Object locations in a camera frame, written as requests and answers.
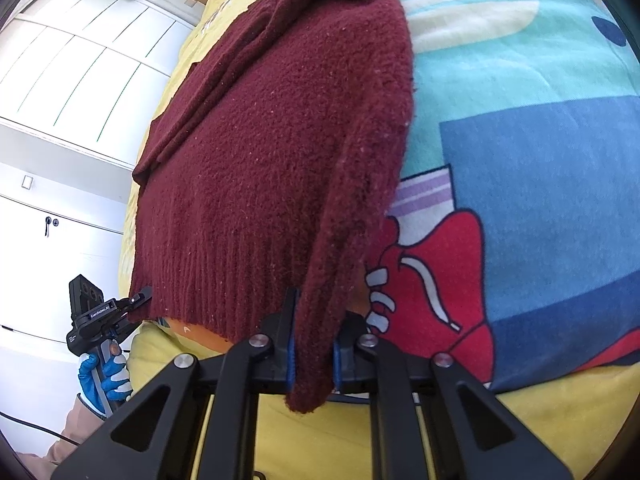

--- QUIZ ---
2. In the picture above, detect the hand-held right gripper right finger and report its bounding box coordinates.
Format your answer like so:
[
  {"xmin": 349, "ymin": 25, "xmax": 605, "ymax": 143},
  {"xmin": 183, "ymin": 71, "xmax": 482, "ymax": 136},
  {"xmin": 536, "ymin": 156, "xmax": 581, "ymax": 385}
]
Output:
[{"xmin": 332, "ymin": 310, "xmax": 574, "ymax": 480}]

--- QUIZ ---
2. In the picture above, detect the person's left hand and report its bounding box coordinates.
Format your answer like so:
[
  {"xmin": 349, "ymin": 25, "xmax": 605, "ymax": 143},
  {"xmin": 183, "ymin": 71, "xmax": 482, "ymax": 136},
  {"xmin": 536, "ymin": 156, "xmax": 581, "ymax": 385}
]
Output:
[{"xmin": 78, "ymin": 351, "xmax": 134, "ymax": 414}]

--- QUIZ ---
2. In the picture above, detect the maroon knitted sweater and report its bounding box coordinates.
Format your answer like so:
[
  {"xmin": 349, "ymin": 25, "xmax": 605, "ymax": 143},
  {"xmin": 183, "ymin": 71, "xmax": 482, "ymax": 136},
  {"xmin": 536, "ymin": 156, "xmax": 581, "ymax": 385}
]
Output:
[{"xmin": 131, "ymin": 0, "xmax": 417, "ymax": 415}]

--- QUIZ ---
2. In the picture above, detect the white wardrobe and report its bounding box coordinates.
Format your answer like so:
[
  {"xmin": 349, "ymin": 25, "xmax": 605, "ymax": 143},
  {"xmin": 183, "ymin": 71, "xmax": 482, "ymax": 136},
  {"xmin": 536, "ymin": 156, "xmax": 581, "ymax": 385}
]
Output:
[
  {"xmin": 0, "ymin": 0, "xmax": 202, "ymax": 173},
  {"xmin": 0, "ymin": 117, "xmax": 135, "ymax": 361}
]

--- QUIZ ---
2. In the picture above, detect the thin black cable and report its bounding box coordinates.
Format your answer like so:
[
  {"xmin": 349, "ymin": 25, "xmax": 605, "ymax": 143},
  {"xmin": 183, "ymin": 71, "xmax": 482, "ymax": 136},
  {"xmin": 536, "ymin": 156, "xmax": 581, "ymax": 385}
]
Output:
[{"xmin": 0, "ymin": 410, "xmax": 83, "ymax": 447}]

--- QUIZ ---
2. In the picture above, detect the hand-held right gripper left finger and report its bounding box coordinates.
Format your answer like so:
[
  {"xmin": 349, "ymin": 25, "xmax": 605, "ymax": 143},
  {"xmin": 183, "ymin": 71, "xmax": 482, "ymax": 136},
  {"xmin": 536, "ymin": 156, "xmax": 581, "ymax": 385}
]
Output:
[{"xmin": 50, "ymin": 287, "xmax": 301, "ymax": 480}]

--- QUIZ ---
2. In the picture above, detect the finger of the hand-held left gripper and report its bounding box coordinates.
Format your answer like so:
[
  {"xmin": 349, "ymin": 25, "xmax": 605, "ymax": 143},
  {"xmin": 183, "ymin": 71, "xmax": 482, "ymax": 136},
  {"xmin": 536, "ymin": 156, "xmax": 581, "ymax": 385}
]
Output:
[{"xmin": 117, "ymin": 287, "xmax": 155, "ymax": 322}]

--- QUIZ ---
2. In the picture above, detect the yellow printed duvet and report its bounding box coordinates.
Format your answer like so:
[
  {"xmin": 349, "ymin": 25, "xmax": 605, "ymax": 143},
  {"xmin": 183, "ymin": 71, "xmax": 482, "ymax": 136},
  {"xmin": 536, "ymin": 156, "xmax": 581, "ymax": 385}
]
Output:
[{"xmin": 119, "ymin": 0, "xmax": 640, "ymax": 480}]

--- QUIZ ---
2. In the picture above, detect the person's left forearm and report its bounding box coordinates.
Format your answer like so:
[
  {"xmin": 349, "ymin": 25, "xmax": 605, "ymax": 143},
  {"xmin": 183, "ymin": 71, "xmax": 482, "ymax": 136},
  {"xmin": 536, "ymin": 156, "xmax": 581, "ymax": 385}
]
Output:
[{"xmin": 14, "ymin": 394, "xmax": 117, "ymax": 480}]

